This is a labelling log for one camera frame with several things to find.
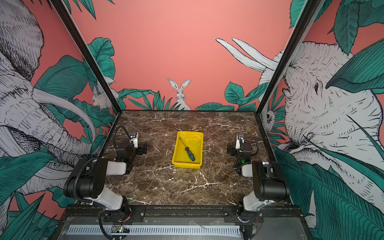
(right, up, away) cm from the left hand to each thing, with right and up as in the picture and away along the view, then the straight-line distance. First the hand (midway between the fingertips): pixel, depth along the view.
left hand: (138, 138), depth 94 cm
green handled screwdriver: (+33, -10, 0) cm, 35 cm away
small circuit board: (+1, -41, -24) cm, 48 cm away
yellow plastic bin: (+36, -3, +11) cm, 38 cm away
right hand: (+62, -1, 0) cm, 62 cm away
